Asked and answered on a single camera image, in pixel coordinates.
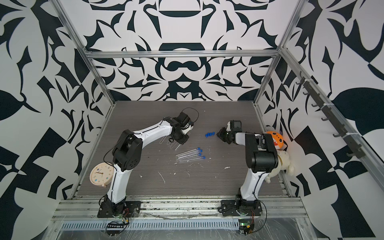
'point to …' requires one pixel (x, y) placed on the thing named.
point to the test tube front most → (203, 157)
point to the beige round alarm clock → (102, 174)
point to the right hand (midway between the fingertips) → (217, 131)
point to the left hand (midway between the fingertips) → (182, 136)
